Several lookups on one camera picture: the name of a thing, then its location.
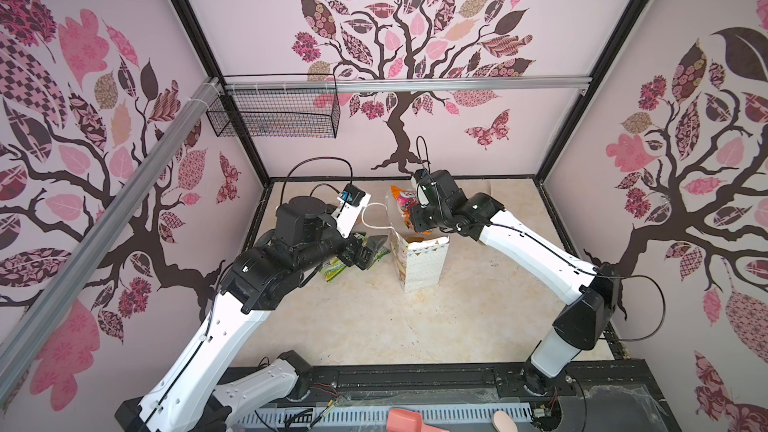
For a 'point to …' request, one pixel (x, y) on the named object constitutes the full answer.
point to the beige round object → (502, 422)
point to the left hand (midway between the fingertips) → (366, 231)
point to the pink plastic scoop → (408, 420)
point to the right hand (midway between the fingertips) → (414, 209)
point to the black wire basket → (278, 115)
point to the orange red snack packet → (405, 199)
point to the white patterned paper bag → (418, 260)
